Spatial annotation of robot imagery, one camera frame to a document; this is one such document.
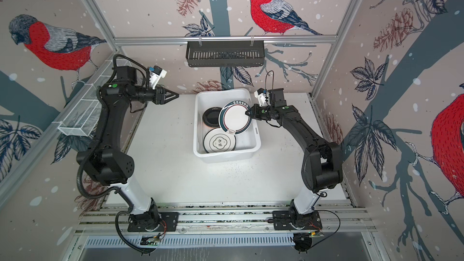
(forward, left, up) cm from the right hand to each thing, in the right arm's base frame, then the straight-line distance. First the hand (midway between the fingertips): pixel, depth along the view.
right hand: (245, 114), depth 86 cm
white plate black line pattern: (-5, +17, -18) cm, 25 cm away
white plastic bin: (-6, -1, -19) cm, 20 cm away
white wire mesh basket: (-14, +67, +13) cm, 69 cm away
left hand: (-2, +31, +15) cm, 35 cm away
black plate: (+11, +22, -16) cm, 29 cm away
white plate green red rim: (-2, +6, -1) cm, 6 cm away
